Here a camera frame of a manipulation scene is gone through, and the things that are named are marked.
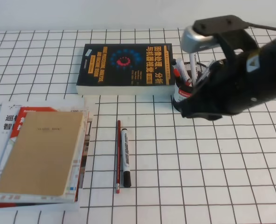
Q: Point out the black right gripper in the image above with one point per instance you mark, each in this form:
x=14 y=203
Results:
x=230 y=90

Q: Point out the red wooden pencil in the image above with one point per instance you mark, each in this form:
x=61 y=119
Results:
x=118 y=157

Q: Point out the white marker black cap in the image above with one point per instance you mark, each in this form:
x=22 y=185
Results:
x=193 y=65
x=179 y=65
x=125 y=158

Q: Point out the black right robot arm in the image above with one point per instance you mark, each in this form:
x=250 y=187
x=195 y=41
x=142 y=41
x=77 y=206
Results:
x=270 y=50

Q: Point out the clear plastic pen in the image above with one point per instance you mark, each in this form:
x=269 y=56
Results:
x=206 y=71

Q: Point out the black mesh pen holder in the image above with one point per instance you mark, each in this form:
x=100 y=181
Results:
x=182 y=91

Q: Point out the red capped pen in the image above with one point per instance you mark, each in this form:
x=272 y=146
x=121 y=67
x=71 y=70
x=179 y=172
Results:
x=177 y=74

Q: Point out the upright white marker black cap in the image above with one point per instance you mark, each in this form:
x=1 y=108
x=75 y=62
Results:
x=193 y=65

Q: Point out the thick black textbook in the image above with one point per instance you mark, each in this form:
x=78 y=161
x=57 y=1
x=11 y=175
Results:
x=126 y=69

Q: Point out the tan kraft notebook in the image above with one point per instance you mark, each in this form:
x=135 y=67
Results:
x=39 y=163

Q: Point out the white paper brochure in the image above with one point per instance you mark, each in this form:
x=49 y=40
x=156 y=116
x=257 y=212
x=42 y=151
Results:
x=9 y=115

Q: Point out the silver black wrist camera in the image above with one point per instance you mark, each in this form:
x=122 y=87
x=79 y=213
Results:
x=227 y=32

